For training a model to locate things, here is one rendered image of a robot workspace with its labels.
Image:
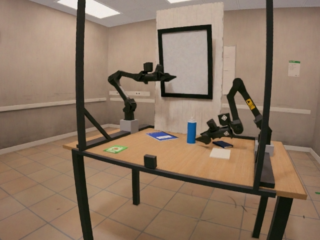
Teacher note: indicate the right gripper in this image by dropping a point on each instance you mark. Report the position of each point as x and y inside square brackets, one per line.
[206, 136]

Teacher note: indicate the blue and white spray bottle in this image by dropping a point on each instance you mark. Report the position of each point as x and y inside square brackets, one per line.
[191, 131]

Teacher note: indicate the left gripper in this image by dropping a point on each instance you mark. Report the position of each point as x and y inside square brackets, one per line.
[159, 76]

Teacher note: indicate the beige wall panel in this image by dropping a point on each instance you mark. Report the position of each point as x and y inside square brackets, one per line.
[171, 114]

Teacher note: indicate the white sheet of paper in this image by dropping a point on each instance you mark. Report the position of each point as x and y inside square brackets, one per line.
[220, 153]

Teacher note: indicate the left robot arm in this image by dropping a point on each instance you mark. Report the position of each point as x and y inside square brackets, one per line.
[143, 76]

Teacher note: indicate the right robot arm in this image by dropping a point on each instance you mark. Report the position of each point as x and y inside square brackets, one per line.
[235, 124]

